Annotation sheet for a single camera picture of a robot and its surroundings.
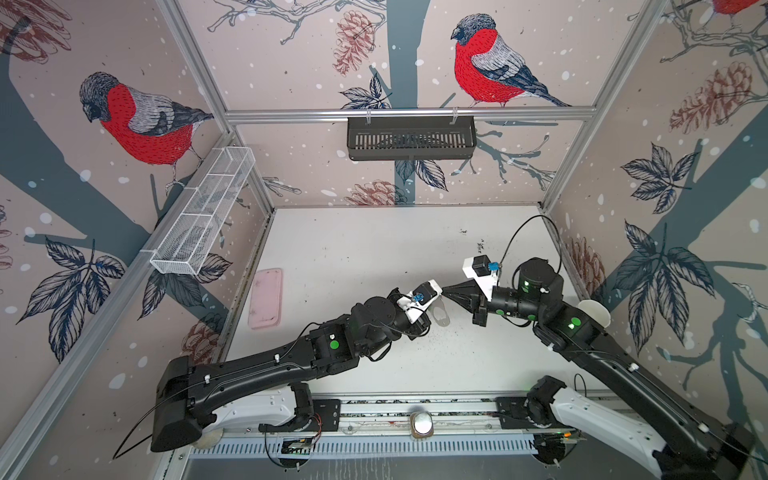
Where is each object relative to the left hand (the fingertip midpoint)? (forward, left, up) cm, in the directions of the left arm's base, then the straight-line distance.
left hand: (434, 296), depth 63 cm
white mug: (+5, -48, -20) cm, 53 cm away
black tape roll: (-22, +51, -25) cm, 61 cm away
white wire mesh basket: (+14, +59, 0) cm, 61 cm away
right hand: (+1, -2, -1) cm, 3 cm away
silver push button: (-21, +3, -19) cm, 28 cm away
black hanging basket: (+64, +2, -1) cm, 64 cm away
